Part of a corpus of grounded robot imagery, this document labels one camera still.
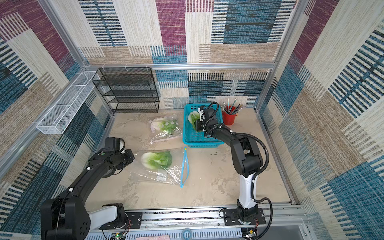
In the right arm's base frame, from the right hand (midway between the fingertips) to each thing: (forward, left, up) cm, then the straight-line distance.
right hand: (198, 123), depth 99 cm
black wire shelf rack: (+25, +50, +9) cm, 57 cm away
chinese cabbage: (-26, +25, 0) cm, 36 cm away
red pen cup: (+9, -23, -7) cm, 26 cm away
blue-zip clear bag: (-34, +12, -1) cm, 36 cm away
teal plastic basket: (-5, +3, -8) cm, 11 cm away
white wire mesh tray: (-17, +66, +24) cm, 73 cm away
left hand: (-23, +37, -2) cm, 43 cm away
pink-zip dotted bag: (-6, +24, -4) cm, 25 cm away
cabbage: (+2, +21, -2) cm, 21 cm away
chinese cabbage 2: (+5, +3, +1) cm, 6 cm away
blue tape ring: (-57, +7, -9) cm, 58 cm away
